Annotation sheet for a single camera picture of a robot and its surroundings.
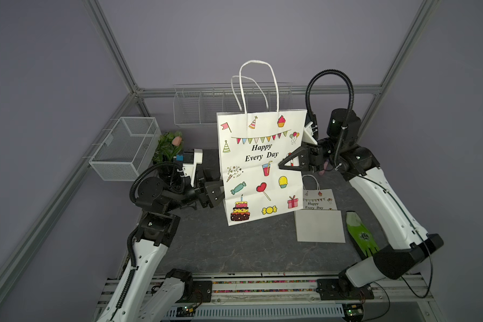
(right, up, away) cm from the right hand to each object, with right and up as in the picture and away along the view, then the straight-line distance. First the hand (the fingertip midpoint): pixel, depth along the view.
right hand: (277, 169), depth 51 cm
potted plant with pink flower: (-42, +10, +36) cm, 56 cm away
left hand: (-11, -3, +3) cm, 12 cm away
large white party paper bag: (+25, -24, +39) cm, 52 cm away
